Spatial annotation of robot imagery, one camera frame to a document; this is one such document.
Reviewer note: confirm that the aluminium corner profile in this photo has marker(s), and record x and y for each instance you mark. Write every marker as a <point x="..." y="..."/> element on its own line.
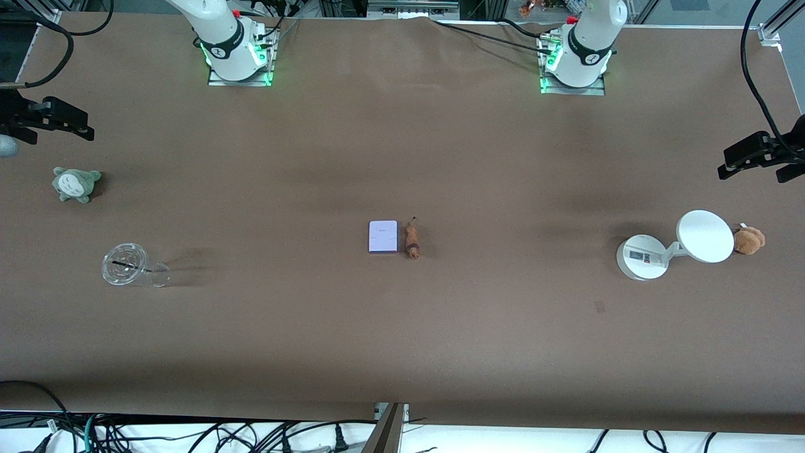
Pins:
<point x="47" y="14"/>
<point x="770" y="31"/>

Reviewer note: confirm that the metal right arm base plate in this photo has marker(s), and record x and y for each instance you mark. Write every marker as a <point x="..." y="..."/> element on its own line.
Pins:
<point x="239" y="80"/>

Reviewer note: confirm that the small orange toy figure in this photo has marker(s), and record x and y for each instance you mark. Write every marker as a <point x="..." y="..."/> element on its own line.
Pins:
<point x="525" y="8"/>

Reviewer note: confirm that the aluminium frame post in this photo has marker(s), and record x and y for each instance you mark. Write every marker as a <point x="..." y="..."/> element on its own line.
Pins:
<point x="385" y="431"/>

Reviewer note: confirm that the black power plug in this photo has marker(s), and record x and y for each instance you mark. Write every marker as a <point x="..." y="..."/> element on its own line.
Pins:
<point x="340" y="439"/>

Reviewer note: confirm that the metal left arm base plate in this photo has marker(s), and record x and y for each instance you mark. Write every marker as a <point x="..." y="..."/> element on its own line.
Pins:
<point x="572" y="90"/>

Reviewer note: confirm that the white round desk lamp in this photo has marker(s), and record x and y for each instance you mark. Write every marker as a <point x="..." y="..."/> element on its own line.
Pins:
<point x="704" y="236"/>

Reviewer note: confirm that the brown lion statue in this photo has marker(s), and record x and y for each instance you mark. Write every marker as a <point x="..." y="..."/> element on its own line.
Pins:
<point x="412" y="242"/>

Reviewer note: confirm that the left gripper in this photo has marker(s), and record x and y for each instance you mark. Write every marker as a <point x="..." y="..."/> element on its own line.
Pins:
<point x="793" y="149"/>

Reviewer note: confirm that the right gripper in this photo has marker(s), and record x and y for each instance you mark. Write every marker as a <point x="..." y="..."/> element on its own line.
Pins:
<point x="14" y="116"/>

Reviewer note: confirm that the grey green plush toy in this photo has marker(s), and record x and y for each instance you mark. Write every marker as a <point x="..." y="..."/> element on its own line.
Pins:
<point x="75" y="184"/>

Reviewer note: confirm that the brown teddy plush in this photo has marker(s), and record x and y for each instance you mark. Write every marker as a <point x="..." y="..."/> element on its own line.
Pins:
<point x="748" y="240"/>

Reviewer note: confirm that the brown paper table cover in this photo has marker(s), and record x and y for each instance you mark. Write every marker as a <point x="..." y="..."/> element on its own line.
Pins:
<point x="402" y="157"/>

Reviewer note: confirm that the black drinking straw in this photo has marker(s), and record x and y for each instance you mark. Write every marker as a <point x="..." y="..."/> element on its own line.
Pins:
<point x="129" y="264"/>

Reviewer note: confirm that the clear plastic lidded cup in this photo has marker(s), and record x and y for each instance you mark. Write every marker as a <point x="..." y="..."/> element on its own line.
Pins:
<point x="126" y="264"/>

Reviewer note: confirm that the grey metal box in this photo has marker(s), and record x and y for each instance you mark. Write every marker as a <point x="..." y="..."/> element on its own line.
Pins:
<point x="412" y="7"/>

